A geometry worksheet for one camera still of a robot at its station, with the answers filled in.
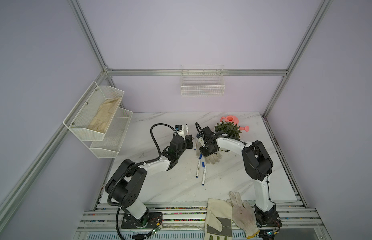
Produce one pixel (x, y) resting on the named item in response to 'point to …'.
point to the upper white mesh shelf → (92, 114)
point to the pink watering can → (231, 118)
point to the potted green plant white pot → (230, 129)
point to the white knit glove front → (243, 215)
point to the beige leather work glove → (218, 220)
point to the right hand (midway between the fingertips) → (203, 153)
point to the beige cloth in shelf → (102, 118)
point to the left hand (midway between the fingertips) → (191, 136)
